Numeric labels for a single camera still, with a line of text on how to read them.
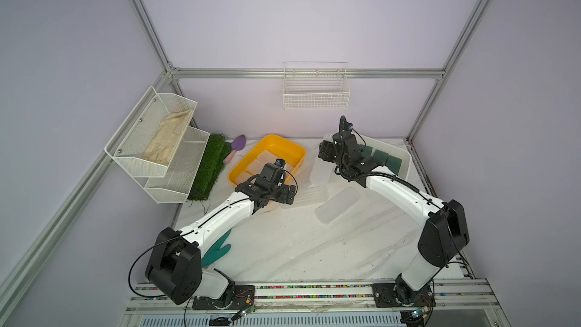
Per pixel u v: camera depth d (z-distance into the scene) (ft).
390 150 3.65
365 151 3.76
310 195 3.23
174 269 1.34
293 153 3.69
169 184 2.91
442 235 1.45
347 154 2.07
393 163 3.56
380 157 3.65
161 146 2.51
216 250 2.70
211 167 3.31
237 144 3.87
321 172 2.87
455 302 2.46
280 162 2.49
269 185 2.08
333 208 3.14
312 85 3.14
